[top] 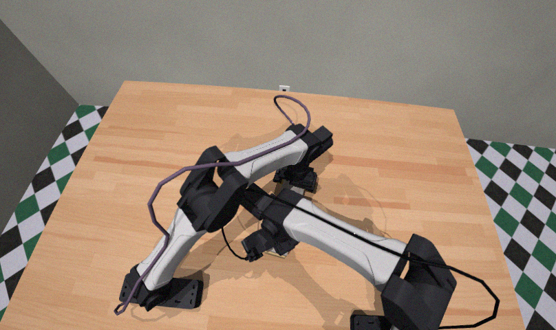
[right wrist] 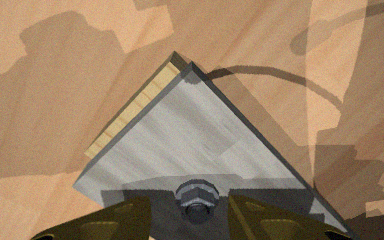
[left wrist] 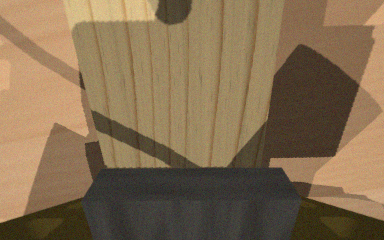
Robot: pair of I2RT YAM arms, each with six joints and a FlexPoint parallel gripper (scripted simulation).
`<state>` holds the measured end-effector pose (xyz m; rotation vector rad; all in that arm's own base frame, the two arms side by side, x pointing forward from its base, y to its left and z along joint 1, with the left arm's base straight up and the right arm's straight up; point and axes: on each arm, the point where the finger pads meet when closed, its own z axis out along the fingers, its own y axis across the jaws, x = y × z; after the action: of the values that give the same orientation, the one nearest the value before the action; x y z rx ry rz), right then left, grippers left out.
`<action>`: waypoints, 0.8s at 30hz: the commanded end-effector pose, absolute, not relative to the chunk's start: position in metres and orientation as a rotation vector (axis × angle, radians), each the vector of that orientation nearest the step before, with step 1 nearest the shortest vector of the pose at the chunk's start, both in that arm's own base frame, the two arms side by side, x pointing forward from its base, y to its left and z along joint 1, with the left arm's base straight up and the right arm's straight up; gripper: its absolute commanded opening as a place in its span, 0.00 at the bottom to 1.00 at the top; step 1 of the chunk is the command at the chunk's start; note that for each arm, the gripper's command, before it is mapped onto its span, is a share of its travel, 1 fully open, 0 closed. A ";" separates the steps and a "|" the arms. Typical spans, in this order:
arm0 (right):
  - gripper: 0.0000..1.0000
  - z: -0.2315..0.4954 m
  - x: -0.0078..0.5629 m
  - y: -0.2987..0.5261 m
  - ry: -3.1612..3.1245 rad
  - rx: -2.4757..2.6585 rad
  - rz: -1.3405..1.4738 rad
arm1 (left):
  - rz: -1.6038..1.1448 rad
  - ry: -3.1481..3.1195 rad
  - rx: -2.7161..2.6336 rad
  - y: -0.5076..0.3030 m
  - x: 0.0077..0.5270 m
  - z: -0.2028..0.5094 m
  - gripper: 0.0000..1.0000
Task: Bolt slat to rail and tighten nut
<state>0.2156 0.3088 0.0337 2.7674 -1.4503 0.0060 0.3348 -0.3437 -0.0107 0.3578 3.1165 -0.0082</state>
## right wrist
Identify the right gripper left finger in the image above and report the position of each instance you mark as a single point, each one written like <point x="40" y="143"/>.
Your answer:
<point x="127" y="220"/>

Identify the light wooden plank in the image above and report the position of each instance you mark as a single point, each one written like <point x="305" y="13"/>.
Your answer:
<point x="170" y="68"/>

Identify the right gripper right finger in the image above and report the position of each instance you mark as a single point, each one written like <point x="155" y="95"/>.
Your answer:
<point x="250" y="219"/>

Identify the grey threaded bolt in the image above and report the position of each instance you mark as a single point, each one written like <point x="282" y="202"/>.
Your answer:
<point x="197" y="213"/>

